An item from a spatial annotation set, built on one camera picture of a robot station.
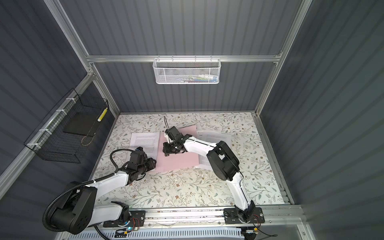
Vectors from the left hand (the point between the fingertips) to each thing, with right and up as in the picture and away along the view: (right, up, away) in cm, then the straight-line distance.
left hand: (154, 162), depth 91 cm
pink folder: (+14, +2, -5) cm, 15 cm away
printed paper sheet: (-7, +12, +13) cm, 19 cm away
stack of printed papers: (+37, +14, +14) cm, 42 cm away
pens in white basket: (+28, +52, +2) cm, 59 cm away
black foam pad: (-32, +24, -15) cm, 43 cm away
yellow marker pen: (-26, +27, -11) cm, 39 cm away
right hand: (+6, +6, +1) cm, 9 cm away
